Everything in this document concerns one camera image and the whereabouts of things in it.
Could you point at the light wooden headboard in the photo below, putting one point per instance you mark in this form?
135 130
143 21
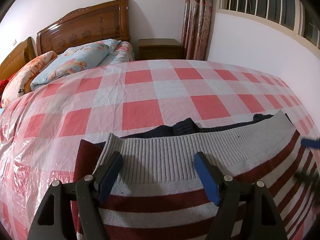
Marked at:
18 58

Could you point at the dark wooden nightstand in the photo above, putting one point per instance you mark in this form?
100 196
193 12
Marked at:
159 48

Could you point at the pink floral curtain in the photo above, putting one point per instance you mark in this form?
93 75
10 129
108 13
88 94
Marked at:
196 28

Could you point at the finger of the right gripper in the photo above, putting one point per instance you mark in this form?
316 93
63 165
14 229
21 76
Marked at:
311 143

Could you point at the orange floral pillow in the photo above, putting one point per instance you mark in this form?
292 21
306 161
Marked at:
16 86

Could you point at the light blue floral pillow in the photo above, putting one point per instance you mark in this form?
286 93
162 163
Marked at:
75 59

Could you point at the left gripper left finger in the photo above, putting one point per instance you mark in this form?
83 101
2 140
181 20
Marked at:
54 220

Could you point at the striped red white navy sweater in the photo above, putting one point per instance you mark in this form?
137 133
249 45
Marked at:
158 195

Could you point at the window with cream bars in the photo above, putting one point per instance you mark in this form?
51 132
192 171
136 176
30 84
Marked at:
288 16

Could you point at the dark wooden headboard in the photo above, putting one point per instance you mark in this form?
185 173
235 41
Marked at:
86 25

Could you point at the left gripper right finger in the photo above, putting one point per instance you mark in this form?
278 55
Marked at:
261 219

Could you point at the pink checkered bed sheet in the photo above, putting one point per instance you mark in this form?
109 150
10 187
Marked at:
41 131

